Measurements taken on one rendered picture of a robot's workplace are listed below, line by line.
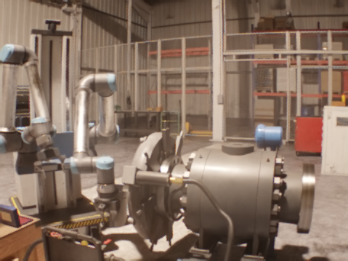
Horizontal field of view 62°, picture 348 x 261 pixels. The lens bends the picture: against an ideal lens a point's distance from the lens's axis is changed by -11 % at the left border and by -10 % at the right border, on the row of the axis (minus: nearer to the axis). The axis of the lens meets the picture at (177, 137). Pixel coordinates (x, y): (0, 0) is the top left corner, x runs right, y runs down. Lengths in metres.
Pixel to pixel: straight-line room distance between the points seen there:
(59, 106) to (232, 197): 1.55
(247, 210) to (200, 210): 0.28
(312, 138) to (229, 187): 5.49
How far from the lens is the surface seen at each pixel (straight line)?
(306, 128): 7.19
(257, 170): 1.86
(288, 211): 1.96
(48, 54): 2.64
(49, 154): 1.91
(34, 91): 2.18
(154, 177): 1.78
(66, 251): 1.73
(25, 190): 2.78
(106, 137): 2.43
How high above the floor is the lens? 1.20
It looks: 7 degrees down
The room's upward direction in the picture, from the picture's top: straight up
